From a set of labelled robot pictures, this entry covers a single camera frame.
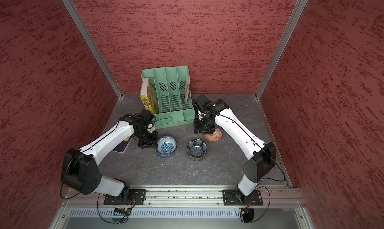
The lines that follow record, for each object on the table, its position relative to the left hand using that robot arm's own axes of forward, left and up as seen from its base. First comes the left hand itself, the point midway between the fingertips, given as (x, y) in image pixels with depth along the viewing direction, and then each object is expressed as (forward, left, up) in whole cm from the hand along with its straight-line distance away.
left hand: (156, 148), depth 79 cm
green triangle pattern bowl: (-4, -23, -4) cm, 23 cm away
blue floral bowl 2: (0, -4, -10) cm, 10 cm away
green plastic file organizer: (+53, 0, -4) cm, 54 cm away
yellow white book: (+26, +6, +15) cm, 31 cm away
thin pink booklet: (+43, -15, +4) cm, 45 cm away
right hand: (+4, -23, +9) cm, 25 cm away
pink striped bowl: (-3, -23, -9) cm, 25 cm away
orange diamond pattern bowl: (+13, -34, -10) cm, 38 cm away
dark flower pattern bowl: (+3, -22, -6) cm, 23 cm away
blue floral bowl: (+4, -5, -4) cm, 8 cm away
